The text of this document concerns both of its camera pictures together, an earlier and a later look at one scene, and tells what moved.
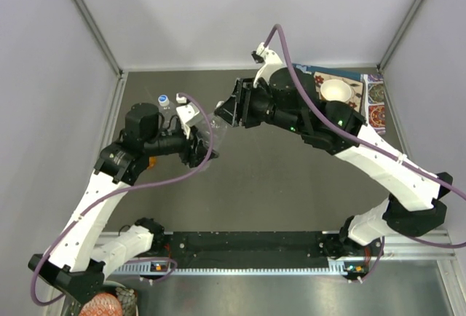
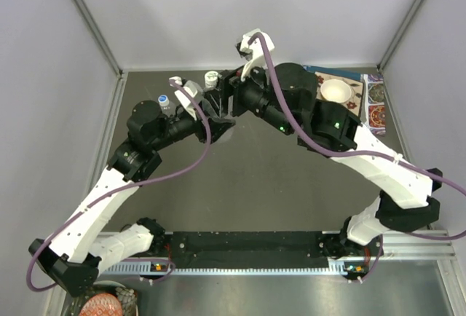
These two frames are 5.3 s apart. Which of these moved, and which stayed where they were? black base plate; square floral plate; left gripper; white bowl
Moved: left gripper
Stayed: black base plate; square floral plate; white bowl
